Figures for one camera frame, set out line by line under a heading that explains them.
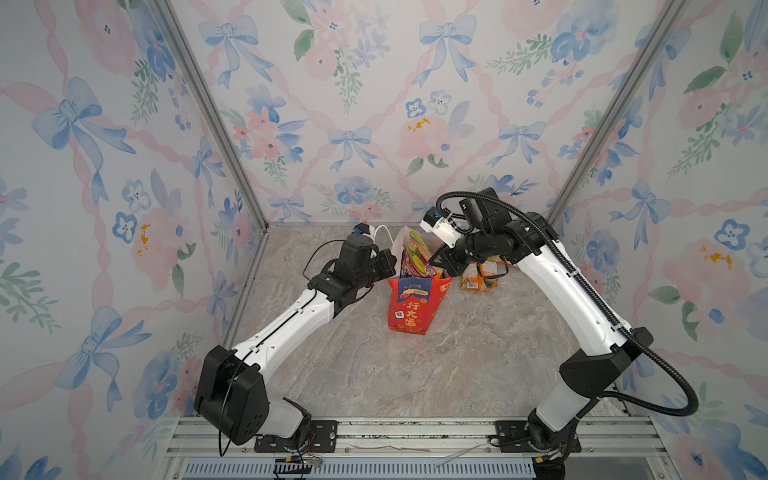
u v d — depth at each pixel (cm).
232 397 41
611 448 73
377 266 70
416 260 75
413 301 80
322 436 74
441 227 63
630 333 43
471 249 58
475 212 55
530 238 47
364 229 72
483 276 60
